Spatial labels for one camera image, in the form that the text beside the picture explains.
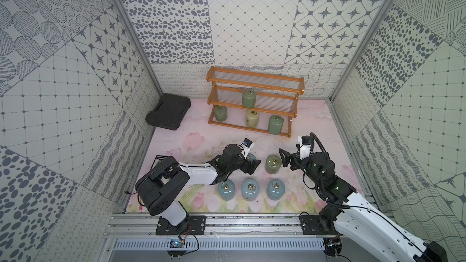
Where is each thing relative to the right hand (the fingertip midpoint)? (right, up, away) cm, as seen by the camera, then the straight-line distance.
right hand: (289, 149), depth 79 cm
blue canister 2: (-28, -17, -3) cm, 33 cm away
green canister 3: (-2, +10, +18) cm, 21 cm away
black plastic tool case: (-65, +17, +29) cm, 73 cm away
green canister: (-17, +24, +13) cm, 32 cm away
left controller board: (-48, -37, -7) cm, 61 cm away
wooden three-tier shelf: (+2, +28, +38) cm, 48 cm away
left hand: (-13, -6, +5) cm, 15 cm away
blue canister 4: (-7, -17, -3) cm, 18 cm away
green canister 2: (-33, +16, +25) cm, 45 cm away
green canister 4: (-7, -8, +5) cm, 11 cm away
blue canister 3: (-18, -16, -4) cm, 24 cm away
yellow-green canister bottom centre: (-15, +13, +21) cm, 29 cm away
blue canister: (-17, -5, +7) cm, 19 cm away
